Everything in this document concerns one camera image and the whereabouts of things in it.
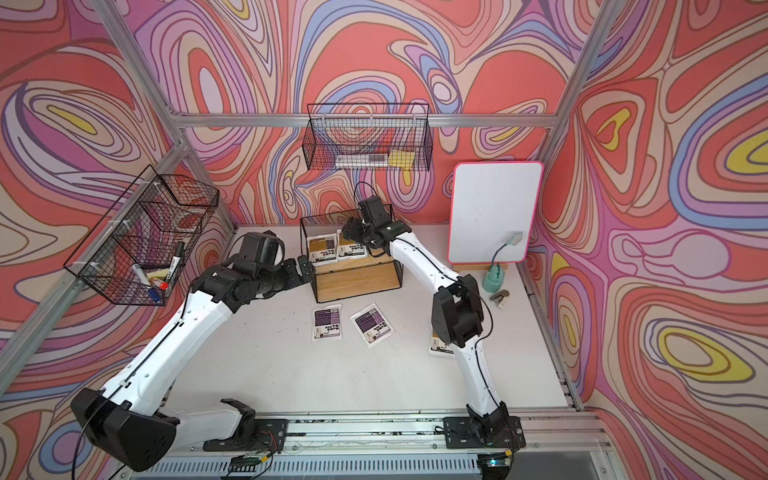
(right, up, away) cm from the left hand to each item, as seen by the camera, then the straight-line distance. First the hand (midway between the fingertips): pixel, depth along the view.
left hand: (305, 273), depth 76 cm
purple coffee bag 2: (+16, -17, +16) cm, 29 cm away
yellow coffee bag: (+2, +6, +14) cm, 16 cm away
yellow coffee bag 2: (+9, +6, +13) cm, 17 cm away
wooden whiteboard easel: (+51, 0, +22) cm, 56 cm away
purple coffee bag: (+3, -17, +16) cm, 23 cm away
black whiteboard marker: (-28, +6, -7) cm, 29 cm away
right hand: (+10, +10, +16) cm, 22 cm away
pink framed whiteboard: (+54, +22, +17) cm, 60 cm away
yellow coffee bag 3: (+36, -22, +10) cm, 44 cm away
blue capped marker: (-34, -5, -7) cm, 35 cm away
